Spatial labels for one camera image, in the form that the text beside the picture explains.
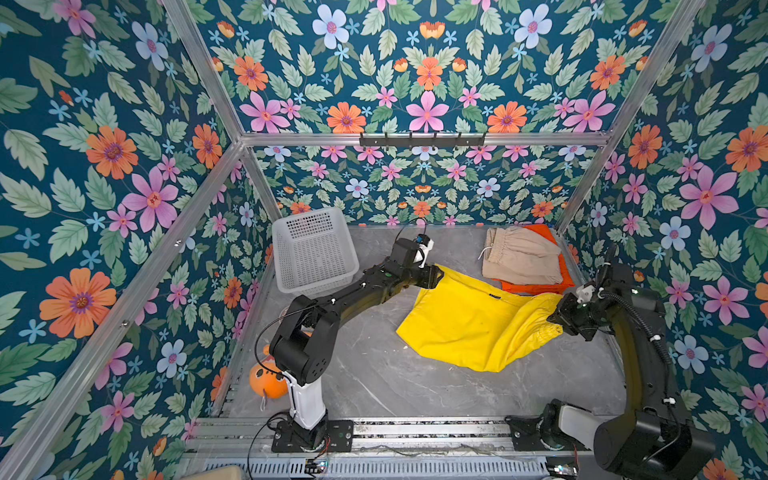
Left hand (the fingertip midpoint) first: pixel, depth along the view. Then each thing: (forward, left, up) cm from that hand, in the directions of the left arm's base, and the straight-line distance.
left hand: (444, 266), depth 86 cm
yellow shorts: (-13, -11, -16) cm, 24 cm away
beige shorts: (+10, -28, -10) cm, 31 cm away
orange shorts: (+1, -44, -14) cm, 46 cm away
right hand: (-18, -25, 0) cm, 31 cm away
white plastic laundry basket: (+22, +45, -17) cm, 53 cm away
